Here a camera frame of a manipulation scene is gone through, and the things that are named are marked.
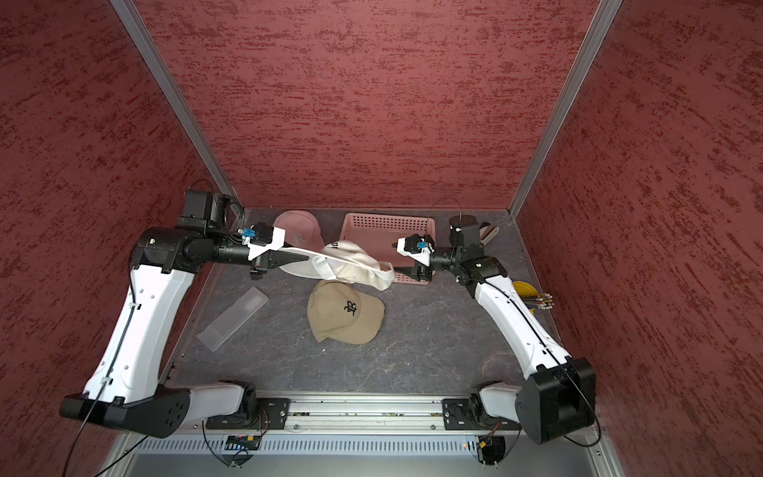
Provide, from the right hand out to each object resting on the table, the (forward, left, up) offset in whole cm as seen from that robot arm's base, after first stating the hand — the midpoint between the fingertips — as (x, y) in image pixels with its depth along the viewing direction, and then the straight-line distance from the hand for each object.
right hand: (395, 257), depth 73 cm
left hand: (-8, +19, +11) cm, 24 cm away
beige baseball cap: (-6, +16, -20) cm, 26 cm away
